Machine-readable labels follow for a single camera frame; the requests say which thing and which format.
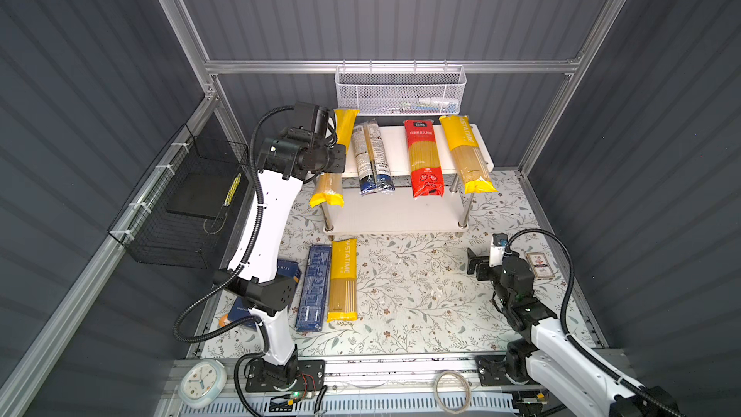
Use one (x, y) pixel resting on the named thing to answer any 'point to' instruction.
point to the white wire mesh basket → (400, 90)
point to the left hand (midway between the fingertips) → (340, 157)
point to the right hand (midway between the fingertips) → (491, 249)
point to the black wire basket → (178, 216)
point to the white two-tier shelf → (397, 211)
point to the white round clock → (202, 382)
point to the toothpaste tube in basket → (448, 107)
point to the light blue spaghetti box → (315, 289)
